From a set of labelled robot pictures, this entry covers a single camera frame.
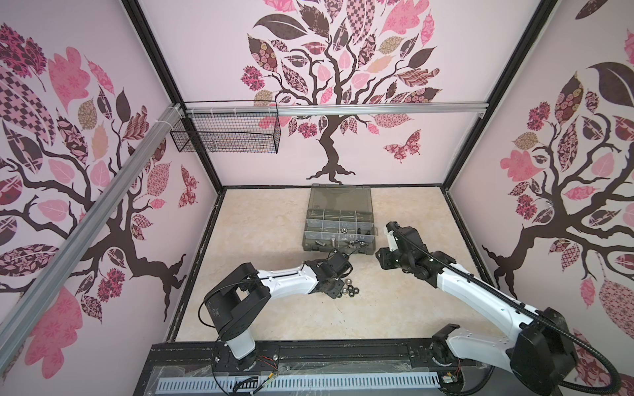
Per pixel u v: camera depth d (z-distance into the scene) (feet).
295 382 2.29
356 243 3.23
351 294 2.85
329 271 2.23
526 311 1.40
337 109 3.10
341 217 3.86
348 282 2.93
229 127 3.11
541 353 1.30
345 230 3.38
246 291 1.64
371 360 2.41
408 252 2.06
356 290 2.86
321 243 3.20
